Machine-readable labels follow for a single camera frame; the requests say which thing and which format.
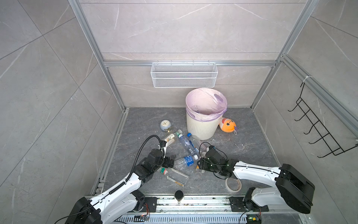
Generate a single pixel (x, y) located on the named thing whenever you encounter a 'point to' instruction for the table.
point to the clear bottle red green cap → (175, 176)
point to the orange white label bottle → (197, 167)
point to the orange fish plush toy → (228, 125)
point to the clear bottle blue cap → (187, 145)
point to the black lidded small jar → (179, 195)
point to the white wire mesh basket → (183, 75)
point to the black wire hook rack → (335, 148)
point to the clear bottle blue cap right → (201, 145)
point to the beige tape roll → (236, 190)
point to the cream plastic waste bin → (206, 130)
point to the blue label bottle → (181, 164)
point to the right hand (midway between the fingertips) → (200, 163)
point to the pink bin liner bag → (205, 104)
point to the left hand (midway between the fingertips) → (168, 150)
